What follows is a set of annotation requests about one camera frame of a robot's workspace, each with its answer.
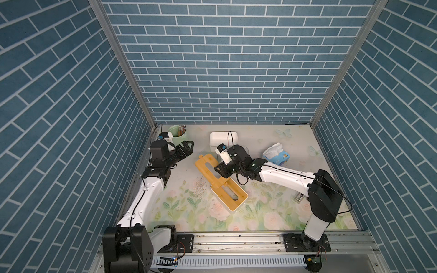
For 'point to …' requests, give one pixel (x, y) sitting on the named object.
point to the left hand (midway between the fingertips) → (192, 144)
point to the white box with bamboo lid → (231, 193)
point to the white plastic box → (216, 138)
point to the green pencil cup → (177, 140)
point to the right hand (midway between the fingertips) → (218, 167)
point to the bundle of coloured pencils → (181, 129)
